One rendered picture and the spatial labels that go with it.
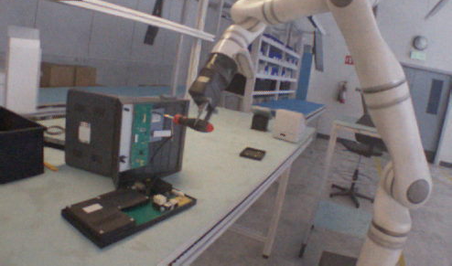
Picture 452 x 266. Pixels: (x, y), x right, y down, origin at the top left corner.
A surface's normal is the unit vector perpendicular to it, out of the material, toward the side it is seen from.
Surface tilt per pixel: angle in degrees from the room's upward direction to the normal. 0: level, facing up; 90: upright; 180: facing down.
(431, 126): 90
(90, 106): 90
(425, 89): 90
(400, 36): 90
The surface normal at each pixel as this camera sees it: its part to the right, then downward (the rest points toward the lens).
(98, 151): -0.16, 0.14
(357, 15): -0.60, 0.40
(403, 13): -0.43, 0.08
